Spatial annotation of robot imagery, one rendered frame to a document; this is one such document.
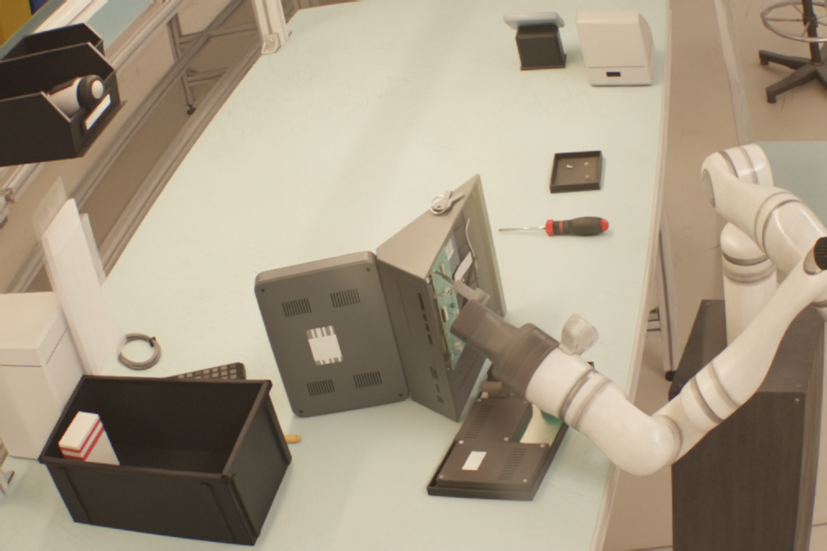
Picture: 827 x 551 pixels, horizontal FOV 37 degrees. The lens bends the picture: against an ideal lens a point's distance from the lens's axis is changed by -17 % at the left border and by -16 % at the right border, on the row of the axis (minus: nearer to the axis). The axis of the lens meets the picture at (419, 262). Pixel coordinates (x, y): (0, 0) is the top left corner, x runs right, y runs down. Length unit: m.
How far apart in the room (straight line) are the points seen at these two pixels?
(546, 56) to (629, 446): 1.22
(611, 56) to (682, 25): 3.03
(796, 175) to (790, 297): 2.15
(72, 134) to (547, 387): 0.63
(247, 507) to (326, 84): 1.33
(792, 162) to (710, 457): 1.77
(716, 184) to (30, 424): 1.02
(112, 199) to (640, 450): 3.71
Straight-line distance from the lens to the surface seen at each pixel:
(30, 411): 1.87
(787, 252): 1.66
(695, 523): 2.17
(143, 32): 3.91
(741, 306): 1.98
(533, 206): 2.19
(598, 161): 2.29
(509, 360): 1.63
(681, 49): 5.28
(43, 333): 1.80
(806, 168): 3.69
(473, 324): 1.65
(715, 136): 4.57
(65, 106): 1.67
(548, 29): 2.65
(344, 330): 1.77
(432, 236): 1.74
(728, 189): 1.82
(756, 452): 2.04
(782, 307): 1.52
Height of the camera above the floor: 2.05
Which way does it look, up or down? 30 degrees down
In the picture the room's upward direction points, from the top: 13 degrees counter-clockwise
